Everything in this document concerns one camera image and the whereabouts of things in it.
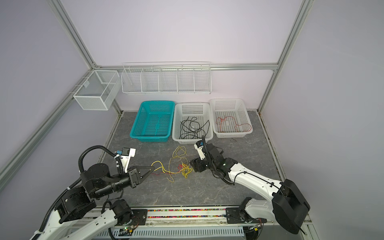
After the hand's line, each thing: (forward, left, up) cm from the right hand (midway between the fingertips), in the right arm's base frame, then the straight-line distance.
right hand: (195, 161), depth 82 cm
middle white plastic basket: (+46, -4, -6) cm, 46 cm away
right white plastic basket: (+51, -24, -8) cm, 57 cm away
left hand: (-14, +16, +18) cm, 28 cm away
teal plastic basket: (+39, +34, -11) cm, 53 cm away
